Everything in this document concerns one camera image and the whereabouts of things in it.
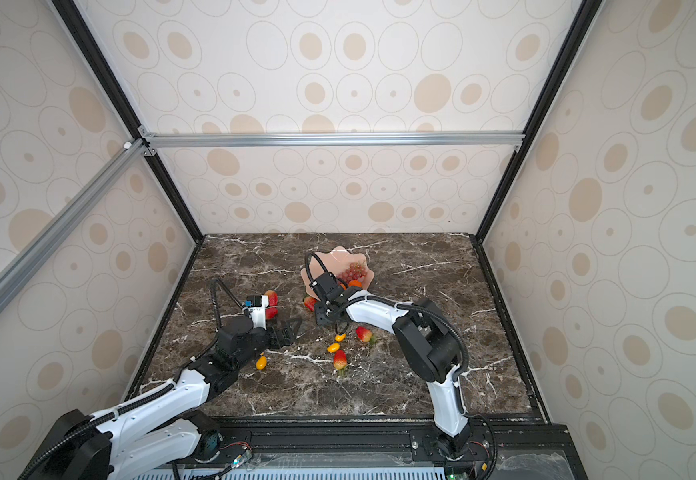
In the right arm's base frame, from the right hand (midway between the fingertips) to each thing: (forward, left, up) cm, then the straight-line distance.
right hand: (324, 314), depth 95 cm
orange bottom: (+12, -10, +1) cm, 15 cm away
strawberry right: (-6, -12, -2) cm, 14 cm away
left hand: (-7, +6, +11) cm, 15 cm away
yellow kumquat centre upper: (-7, -5, -2) cm, 9 cm away
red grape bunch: (+16, -10, +2) cm, 19 cm away
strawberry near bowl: (+5, +5, -1) cm, 7 cm away
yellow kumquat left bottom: (-15, +17, -1) cm, 23 cm away
